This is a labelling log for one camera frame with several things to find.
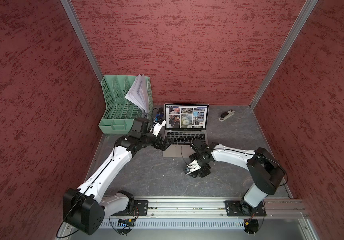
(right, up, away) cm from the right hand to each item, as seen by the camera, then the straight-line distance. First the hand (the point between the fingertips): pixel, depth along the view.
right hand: (197, 166), depth 89 cm
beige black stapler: (+25, +32, +21) cm, 46 cm away
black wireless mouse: (-3, -3, -6) cm, 7 cm away
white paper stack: (-36, +44, +1) cm, 57 cm away
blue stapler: (-26, +31, +15) cm, 43 cm away
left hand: (-19, +17, -12) cm, 28 cm away
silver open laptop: (-7, +26, +14) cm, 30 cm away
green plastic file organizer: (-56, +47, +24) cm, 77 cm away
